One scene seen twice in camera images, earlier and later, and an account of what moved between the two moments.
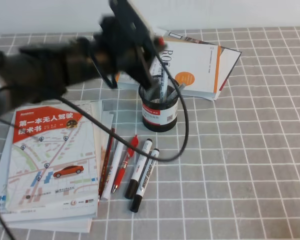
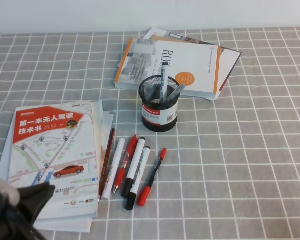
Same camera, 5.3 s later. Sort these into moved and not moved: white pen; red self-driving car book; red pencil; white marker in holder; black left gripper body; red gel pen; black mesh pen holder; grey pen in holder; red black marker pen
Moved: red black marker pen; black left gripper body
Not moved: red pencil; black mesh pen holder; red gel pen; white marker in holder; red self-driving car book; white pen; grey pen in holder
